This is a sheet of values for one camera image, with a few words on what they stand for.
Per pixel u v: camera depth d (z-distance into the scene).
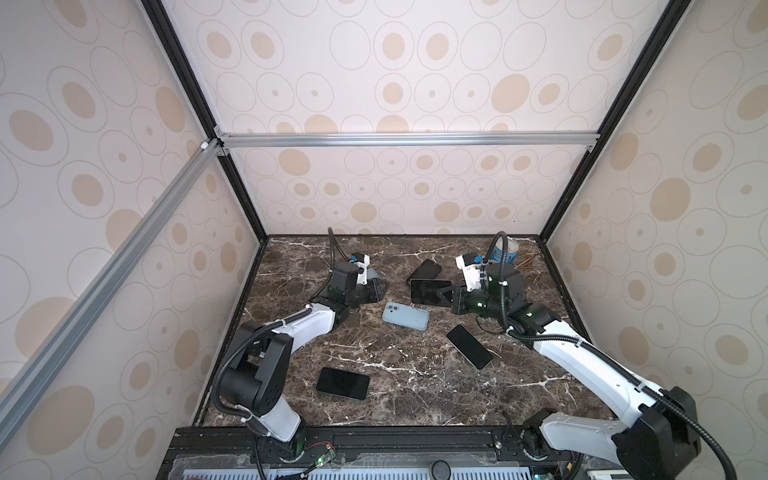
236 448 0.74
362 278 0.81
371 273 1.09
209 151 0.85
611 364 0.46
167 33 0.70
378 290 0.80
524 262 1.13
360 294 0.79
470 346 0.90
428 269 1.10
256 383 0.45
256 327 0.48
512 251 1.02
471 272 0.70
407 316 0.97
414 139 0.89
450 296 0.70
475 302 0.67
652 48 0.73
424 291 0.92
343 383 0.88
